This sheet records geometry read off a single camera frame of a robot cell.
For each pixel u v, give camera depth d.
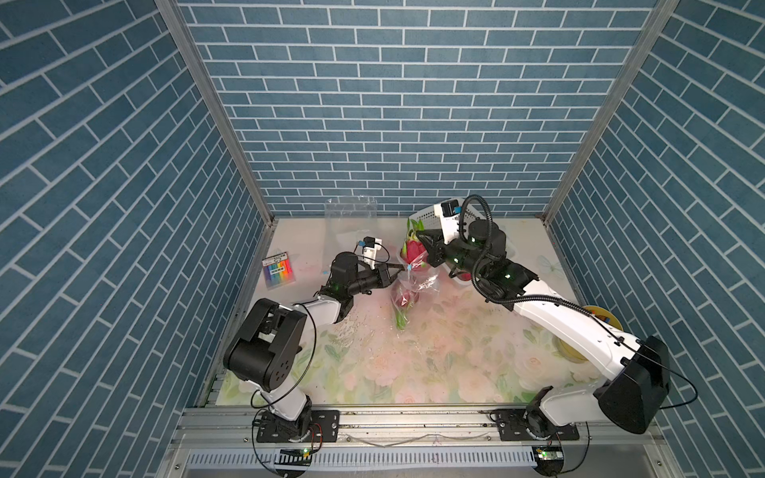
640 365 0.41
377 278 0.78
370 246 0.81
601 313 0.79
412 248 0.74
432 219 0.64
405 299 0.79
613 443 0.72
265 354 0.46
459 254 0.63
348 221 1.18
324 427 0.73
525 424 0.68
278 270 1.02
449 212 0.61
